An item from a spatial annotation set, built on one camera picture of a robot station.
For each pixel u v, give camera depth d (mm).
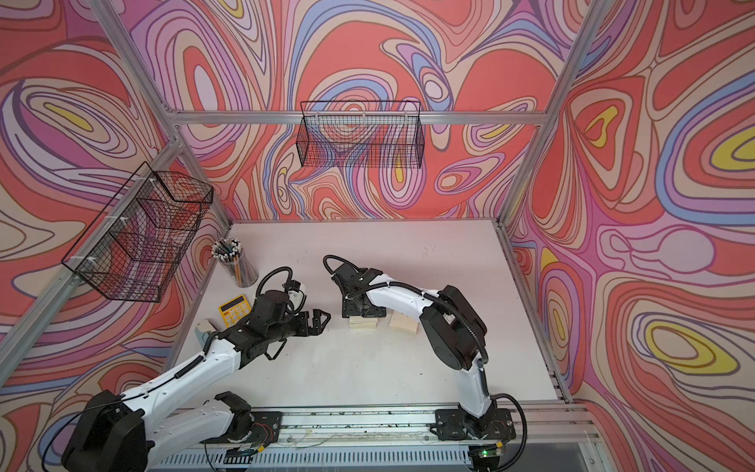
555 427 751
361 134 954
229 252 901
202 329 874
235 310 933
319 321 752
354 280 718
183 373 481
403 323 885
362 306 764
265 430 720
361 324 875
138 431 401
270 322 638
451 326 508
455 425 733
